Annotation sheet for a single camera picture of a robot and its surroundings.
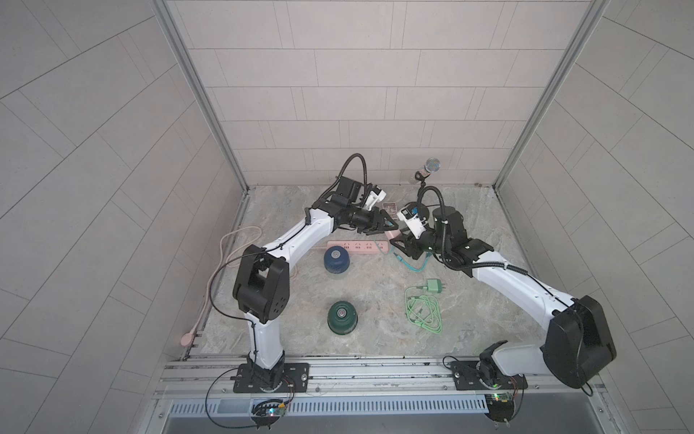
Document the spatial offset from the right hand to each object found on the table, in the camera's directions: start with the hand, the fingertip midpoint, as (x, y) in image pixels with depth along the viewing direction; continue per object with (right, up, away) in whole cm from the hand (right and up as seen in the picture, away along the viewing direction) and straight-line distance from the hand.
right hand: (395, 236), depth 80 cm
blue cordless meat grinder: (-18, -8, +3) cm, 20 cm away
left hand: (0, +3, -1) cm, 3 cm away
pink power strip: (-10, -5, +14) cm, 18 cm away
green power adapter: (+14, -17, +6) cm, 22 cm away
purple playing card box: (-3, +8, -12) cm, 15 cm away
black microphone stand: (+11, +19, +14) cm, 26 cm away
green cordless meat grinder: (-16, -21, -8) cm, 28 cm away
